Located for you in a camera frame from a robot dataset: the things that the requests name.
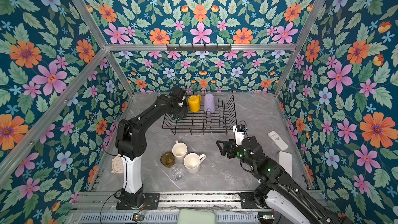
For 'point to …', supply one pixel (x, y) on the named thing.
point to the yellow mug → (194, 102)
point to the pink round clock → (117, 165)
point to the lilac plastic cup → (209, 103)
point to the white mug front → (192, 162)
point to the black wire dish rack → (223, 118)
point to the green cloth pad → (196, 216)
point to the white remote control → (278, 140)
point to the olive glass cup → (167, 159)
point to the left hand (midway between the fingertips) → (182, 108)
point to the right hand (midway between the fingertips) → (222, 141)
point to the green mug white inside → (175, 117)
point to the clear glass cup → (177, 172)
